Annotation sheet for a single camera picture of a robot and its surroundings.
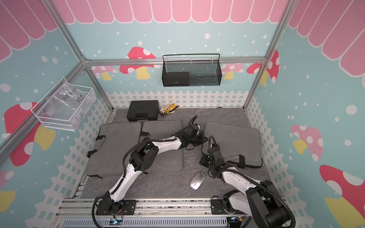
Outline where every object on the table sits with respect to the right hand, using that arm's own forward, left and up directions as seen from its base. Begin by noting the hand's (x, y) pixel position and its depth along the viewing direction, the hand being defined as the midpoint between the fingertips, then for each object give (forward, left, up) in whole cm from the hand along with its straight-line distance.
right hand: (200, 157), depth 90 cm
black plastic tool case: (+40, +43, +3) cm, 59 cm away
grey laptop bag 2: (-3, +19, +1) cm, 19 cm away
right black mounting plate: (-27, -8, -3) cm, 28 cm away
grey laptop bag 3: (+8, -28, 0) cm, 29 cm away
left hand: (+12, -6, 0) cm, 14 cm away
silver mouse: (-13, +2, -1) cm, 14 cm away
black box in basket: (+41, +15, +30) cm, 53 cm away
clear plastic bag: (+13, +69, +34) cm, 78 cm away
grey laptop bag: (+12, +60, +1) cm, 61 cm away
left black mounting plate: (-29, +43, +10) cm, 52 cm away
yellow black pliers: (+46, +22, -1) cm, 50 cm away
